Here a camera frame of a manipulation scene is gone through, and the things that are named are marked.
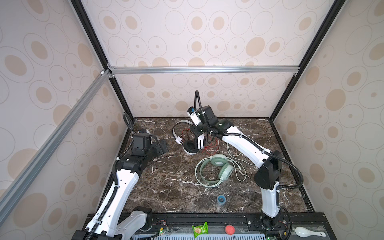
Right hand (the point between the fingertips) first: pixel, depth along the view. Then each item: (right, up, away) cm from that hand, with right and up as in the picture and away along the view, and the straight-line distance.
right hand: (193, 124), depth 83 cm
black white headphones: (-2, -13, +4) cm, 14 cm away
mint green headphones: (+18, -25, 0) cm, 31 cm away
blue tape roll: (+16, -41, -2) cm, 44 cm away
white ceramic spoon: (+52, -52, -13) cm, 75 cm away
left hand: (-15, -10, -8) cm, 19 cm away
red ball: (+18, -50, -14) cm, 55 cm away
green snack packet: (+3, -50, -13) cm, 52 cm away
